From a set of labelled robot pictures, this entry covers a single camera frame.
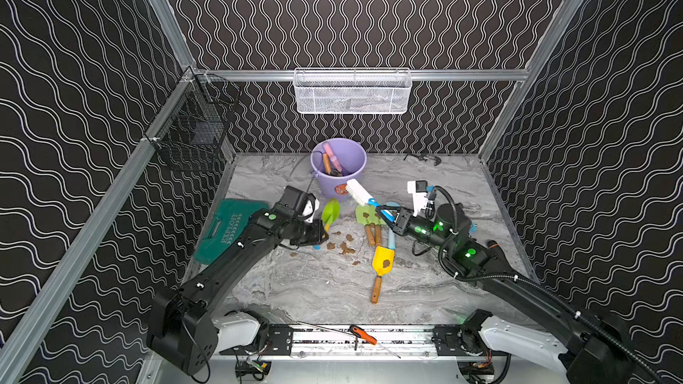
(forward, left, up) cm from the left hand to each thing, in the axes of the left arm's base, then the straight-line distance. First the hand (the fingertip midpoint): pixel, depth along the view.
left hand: (332, 238), depth 77 cm
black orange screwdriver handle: (+9, -54, -13) cm, 56 cm away
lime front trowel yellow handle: (+11, +2, -4) cm, 12 cm away
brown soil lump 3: (+11, -1, -17) cm, 20 cm away
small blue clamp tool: (+15, -50, -14) cm, 54 cm away
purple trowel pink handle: (+37, +5, 0) cm, 37 cm away
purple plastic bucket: (+36, -4, -2) cm, 36 cm away
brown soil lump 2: (+4, -4, -16) cm, 17 cm away
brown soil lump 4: (+9, -5, -16) cm, 19 cm away
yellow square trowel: (+2, -17, -16) cm, 23 cm away
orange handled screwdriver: (-21, -9, -15) cm, 27 cm away
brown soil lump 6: (+2, +14, -17) cm, 22 cm away
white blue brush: (+8, -8, +10) cm, 15 cm away
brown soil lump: (+5, +1, -16) cm, 17 cm away
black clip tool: (+49, -37, -15) cm, 63 cm away
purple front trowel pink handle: (+33, 0, -7) cm, 34 cm away
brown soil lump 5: (0, -8, -17) cm, 18 cm away
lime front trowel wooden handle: (+33, +5, -6) cm, 34 cm away
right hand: (+4, -12, +11) cm, 17 cm away
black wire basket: (+36, +53, +10) cm, 65 cm away
